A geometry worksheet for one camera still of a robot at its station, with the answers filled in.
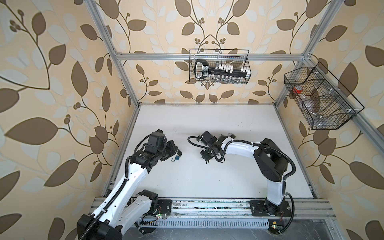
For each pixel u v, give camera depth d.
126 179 0.46
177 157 0.91
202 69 0.85
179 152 0.78
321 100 0.76
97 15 0.75
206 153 0.83
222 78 0.88
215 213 0.74
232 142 0.62
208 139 0.74
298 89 0.88
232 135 1.02
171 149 0.69
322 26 0.77
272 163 0.50
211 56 0.90
